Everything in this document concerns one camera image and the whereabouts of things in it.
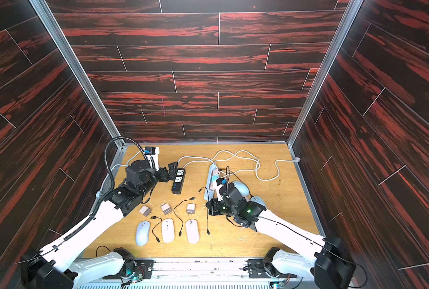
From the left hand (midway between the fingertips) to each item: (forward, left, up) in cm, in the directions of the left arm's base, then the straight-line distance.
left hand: (170, 162), depth 76 cm
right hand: (-11, -17, -13) cm, 24 cm away
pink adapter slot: (-10, -19, -3) cm, 21 cm away
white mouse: (-21, +14, -25) cm, 36 cm away
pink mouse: (-20, +2, -25) cm, 32 cm away
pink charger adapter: (-10, +5, -25) cm, 27 cm away
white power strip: (-1, -16, -24) cm, 29 cm away
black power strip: (+6, +1, -24) cm, 25 cm away
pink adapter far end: (+11, -20, -21) cm, 31 cm away
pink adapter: (-9, -7, -26) cm, 28 cm away
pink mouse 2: (-18, -9, -25) cm, 32 cm away
